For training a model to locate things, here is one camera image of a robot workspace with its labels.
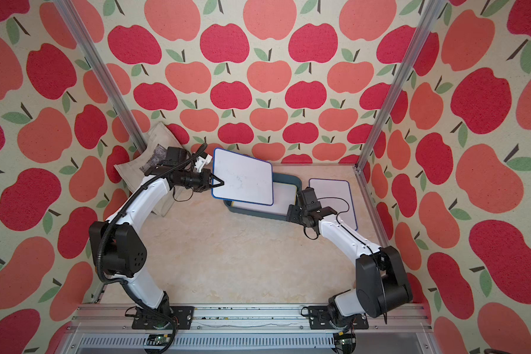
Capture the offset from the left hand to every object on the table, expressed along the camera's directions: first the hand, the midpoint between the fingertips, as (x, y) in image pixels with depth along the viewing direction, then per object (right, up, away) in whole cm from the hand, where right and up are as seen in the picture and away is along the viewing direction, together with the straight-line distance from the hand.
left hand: (224, 185), depth 82 cm
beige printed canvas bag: (-47, +6, +19) cm, 52 cm away
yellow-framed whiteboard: (+25, -5, +23) cm, 34 cm away
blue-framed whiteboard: (+7, +3, +8) cm, 12 cm away
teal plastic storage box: (+21, +4, +21) cm, 30 cm away
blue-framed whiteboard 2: (+40, -4, -6) cm, 41 cm away
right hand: (+29, -13, +8) cm, 33 cm away
